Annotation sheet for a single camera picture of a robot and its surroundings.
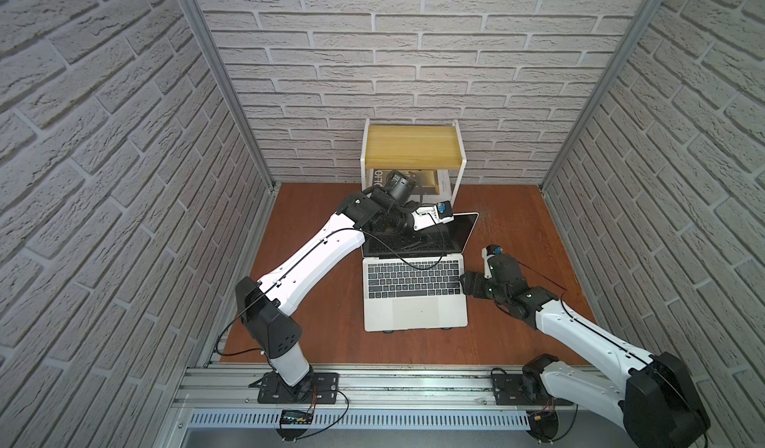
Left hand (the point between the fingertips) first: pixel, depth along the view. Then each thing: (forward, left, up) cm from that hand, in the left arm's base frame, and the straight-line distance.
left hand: (426, 219), depth 74 cm
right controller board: (-41, -27, -26) cm, 56 cm away
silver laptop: (-7, +2, -20) cm, 22 cm away
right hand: (-7, -14, -21) cm, 26 cm away
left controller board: (-39, +32, -30) cm, 59 cm away
